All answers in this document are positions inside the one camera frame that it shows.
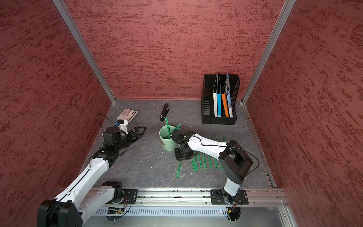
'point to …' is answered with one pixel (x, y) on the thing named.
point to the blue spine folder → (219, 96)
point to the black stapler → (164, 112)
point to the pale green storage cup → (168, 143)
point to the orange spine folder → (224, 102)
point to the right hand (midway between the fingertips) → (181, 161)
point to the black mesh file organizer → (207, 105)
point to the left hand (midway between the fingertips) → (142, 133)
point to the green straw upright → (168, 126)
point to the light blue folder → (228, 87)
